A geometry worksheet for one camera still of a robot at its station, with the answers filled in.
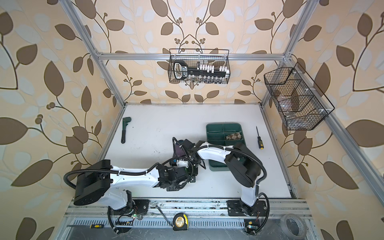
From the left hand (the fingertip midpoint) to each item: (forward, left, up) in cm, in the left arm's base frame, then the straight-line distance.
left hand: (179, 178), depth 83 cm
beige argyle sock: (+25, -34, +6) cm, 43 cm away
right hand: (+2, -5, 0) cm, 5 cm away
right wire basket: (+27, -61, +34) cm, 75 cm away
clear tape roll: (-21, -59, +3) cm, 63 cm away
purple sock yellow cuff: (+9, -1, +17) cm, 20 cm away
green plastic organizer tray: (+27, -27, +5) cm, 39 cm away
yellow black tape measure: (-21, -3, +3) cm, 21 cm away
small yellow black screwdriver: (-23, +36, 0) cm, 43 cm away
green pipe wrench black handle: (+39, +44, 0) cm, 59 cm away
